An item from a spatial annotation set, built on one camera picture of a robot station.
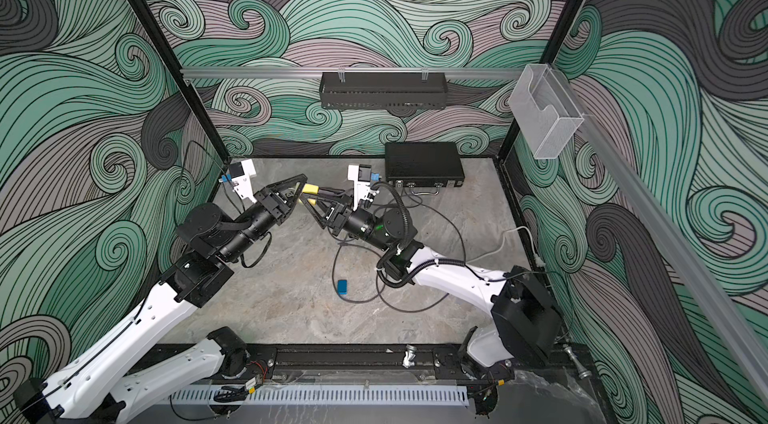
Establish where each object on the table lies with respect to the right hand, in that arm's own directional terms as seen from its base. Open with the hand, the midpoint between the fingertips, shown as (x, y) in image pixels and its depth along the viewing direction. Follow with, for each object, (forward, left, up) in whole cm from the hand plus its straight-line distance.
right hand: (300, 200), depth 57 cm
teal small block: (-2, -4, -40) cm, 40 cm away
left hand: (+4, -1, +3) cm, 5 cm away
